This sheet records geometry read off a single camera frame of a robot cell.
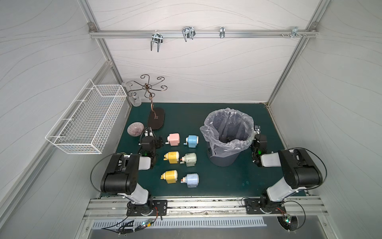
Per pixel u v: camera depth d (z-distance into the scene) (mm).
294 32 764
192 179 749
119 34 777
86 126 689
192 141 905
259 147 734
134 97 956
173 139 926
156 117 1104
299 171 466
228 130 859
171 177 767
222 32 781
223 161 883
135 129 1009
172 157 837
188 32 765
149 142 703
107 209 749
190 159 822
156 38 783
